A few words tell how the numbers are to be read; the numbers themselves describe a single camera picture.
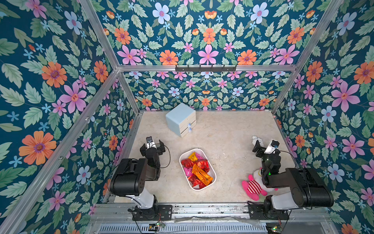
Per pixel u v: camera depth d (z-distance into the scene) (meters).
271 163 0.67
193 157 0.86
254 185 0.77
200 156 0.91
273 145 0.74
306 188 0.44
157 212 0.72
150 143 0.78
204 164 0.82
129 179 0.46
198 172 0.80
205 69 0.93
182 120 0.93
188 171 0.82
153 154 0.72
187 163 0.84
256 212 0.74
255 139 1.00
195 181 0.78
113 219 0.72
